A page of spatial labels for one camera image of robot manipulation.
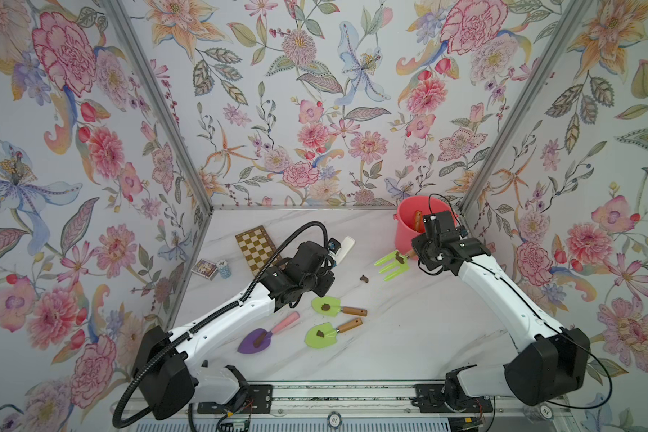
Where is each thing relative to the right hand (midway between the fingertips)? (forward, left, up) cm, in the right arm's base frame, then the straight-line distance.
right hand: (412, 239), depth 84 cm
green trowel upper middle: (-14, +25, -20) cm, 35 cm away
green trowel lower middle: (-24, +27, -21) cm, 41 cm away
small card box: (-1, +72, -18) cm, 74 cm away
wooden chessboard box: (+8, +54, -17) cm, 57 cm away
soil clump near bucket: (-2, +13, -20) cm, 24 cm away
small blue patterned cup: (-3, +63, -14) cm, 65 cm away
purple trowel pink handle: (-25, +47, -20) cm, 57 cm away
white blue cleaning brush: (-6, +20, +5) cm, 22 cm away
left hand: (-12, +24, -1) cm, 27 cm away
